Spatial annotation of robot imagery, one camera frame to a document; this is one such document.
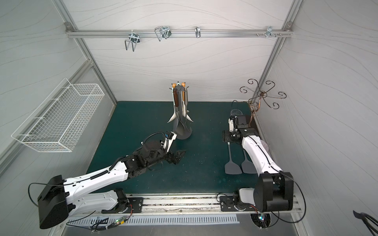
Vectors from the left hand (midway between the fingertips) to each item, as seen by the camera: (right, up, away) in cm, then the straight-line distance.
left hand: (180, 147), depth 75 cm
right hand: (+29, +5, +11) cm, 31 cm away
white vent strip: (-12, -35, -4) cm, 37 cm away
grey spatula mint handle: (+29, -14, +10) cm, 34 cm away
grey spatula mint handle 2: (+40, -15, +13) cm, 45 cm away
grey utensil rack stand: (0, +8, +16) cm, 18 cm away
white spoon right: (+1, +18, +16) cm, 24 cm away
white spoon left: (-5, +16, +16) cm, 24 cm away
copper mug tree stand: (+45, +28, +8) cm, 54 cm away
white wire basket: (-58, +13, -6) cm, 59 cm away
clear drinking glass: (+38, +19, +30) cm, 52 cm away
